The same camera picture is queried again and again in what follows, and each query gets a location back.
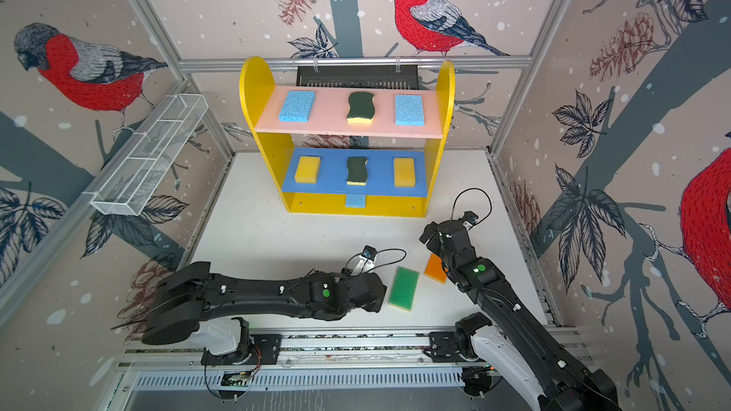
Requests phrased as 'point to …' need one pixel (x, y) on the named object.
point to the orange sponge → (435, 268)
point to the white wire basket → (137, 171)
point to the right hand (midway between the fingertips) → (434, 231)
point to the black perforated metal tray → (359, 76)
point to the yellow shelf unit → (346, 149)
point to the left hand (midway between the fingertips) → (381, 284)
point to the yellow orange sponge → (404, 170)
